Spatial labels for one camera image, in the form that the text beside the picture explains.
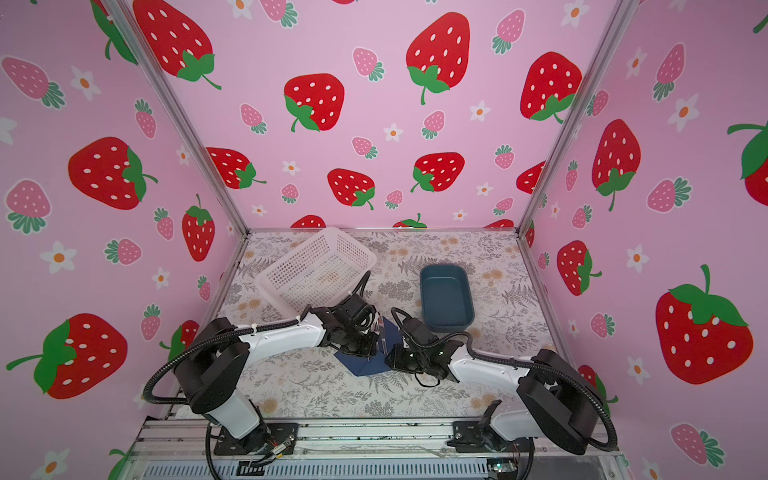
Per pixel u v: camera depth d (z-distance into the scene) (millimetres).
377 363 842
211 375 450
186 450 721
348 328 677
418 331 662
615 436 369
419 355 660
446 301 993
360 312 713
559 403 424
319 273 1074
